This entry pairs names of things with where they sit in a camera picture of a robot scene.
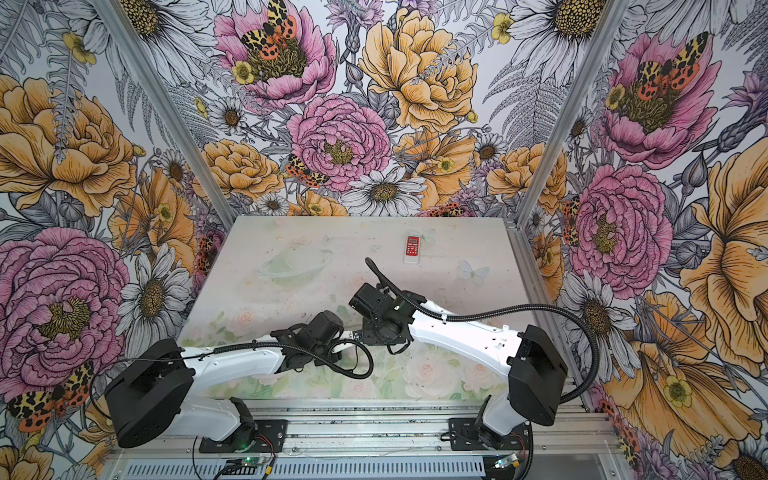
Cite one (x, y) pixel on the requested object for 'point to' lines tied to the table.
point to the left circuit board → (252, 461)
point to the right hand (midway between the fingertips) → (377, 345)
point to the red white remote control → (412, 249)
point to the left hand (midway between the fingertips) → (329, 341)
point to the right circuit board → (508, 460)
